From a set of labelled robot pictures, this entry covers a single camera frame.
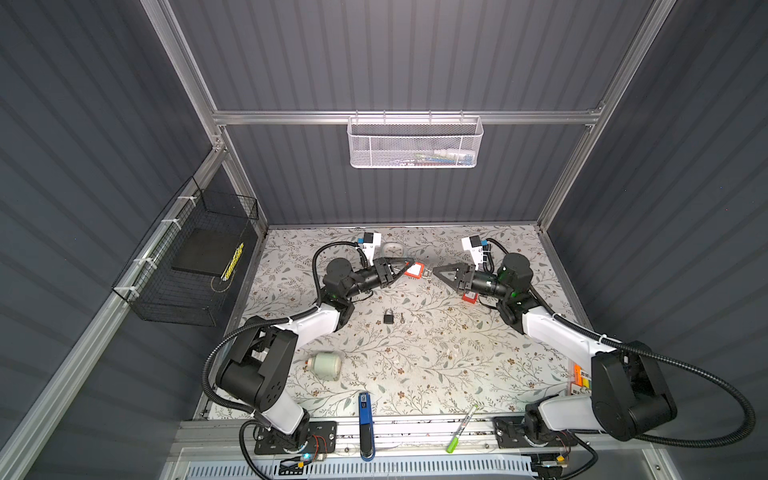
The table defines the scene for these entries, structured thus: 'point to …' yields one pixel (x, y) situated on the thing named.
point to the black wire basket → (188, 272)
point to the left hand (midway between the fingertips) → (415, 264)
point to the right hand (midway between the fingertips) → (437, 278)
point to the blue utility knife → (366, 427)
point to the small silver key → (402, 320)
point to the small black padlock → (388, 318)
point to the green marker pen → (454, 441)
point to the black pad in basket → (209, 251)
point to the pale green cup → (326, 366)
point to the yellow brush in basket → (230, 267)
